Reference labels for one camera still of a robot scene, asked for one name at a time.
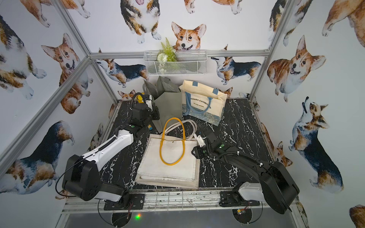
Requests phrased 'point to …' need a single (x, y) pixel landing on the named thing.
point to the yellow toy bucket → (140, 98)
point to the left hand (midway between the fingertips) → (159, 104)
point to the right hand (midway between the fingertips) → (193, 150)
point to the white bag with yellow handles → (172, 158)
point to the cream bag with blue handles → (202, 102)
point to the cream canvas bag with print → (171, 159)
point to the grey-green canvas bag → (168, 99)
